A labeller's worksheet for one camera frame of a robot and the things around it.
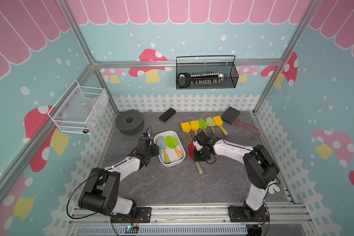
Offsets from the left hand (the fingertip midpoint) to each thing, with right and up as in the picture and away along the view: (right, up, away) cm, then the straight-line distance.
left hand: (157, 149), depth 93 cm
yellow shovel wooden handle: (+19, +14, +17) cm, 29 cm away
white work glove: (+66, -20, -11) cm, 70 cm away
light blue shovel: (+2, +4, +6) cm, 8 cm away
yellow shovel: (+44, +18, +21) cm, 52 cm away
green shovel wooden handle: (+32, +15, +19) cm, 40 cm away
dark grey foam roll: (-23, +18, +15) cm, 33 cm away
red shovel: (+22, +1, -2) cm, 22 cm away
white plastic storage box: (+9, -5, +1) cm, 10 cm away
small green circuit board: (-10, -37, -20) cm, 43 cm away
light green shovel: (+38, +18, +20) cm, 46 cm away
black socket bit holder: (+18, +43, -4) cm, 47 cm away
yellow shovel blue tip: (+25, +15, +17) cm, 34 cm away
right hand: (+23, -6, -1) cm, 24 cm away
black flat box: (+55, +24, +26) cm, 65 cm away
